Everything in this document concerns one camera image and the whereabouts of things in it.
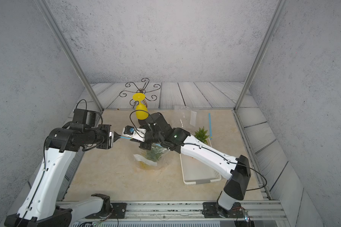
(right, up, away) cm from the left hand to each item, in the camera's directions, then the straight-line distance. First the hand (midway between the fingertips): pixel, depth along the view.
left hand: (124, 131), depth 66 cm
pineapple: (+13, -11, +2) cm, 18 cm away
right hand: (+4, -3, -1) cm, 5 cm away
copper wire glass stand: (+3, +24, +23) cm, 33 cm away
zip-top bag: (+32, +6, +48) cm, 58 cm away
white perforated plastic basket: (+36, -26, +20) cm, 49 cm away
